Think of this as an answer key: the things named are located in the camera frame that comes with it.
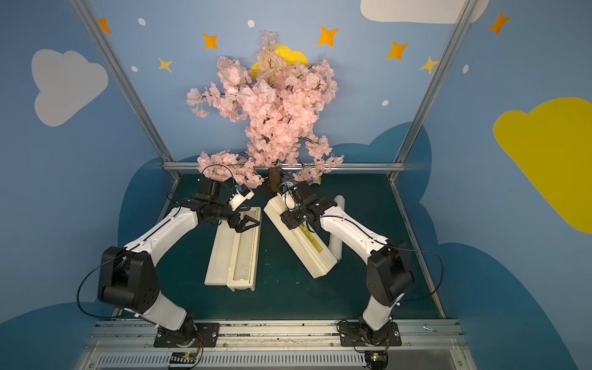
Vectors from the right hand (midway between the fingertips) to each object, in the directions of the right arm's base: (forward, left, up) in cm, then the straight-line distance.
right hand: (294, 211), depth 87 cm
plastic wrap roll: (-7, -18, -12) cm, 23 cm away
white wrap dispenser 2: (-16, -9, -4) cm, 19 cm away
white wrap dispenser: (-16, +18, -8) cm, 25 cm away
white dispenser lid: (-22, +26, -8) cm, 35 cm away
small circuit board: (-47, +33, -19) cm, 61 cm away
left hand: (-2, +15, +1) cm, 16 cm away
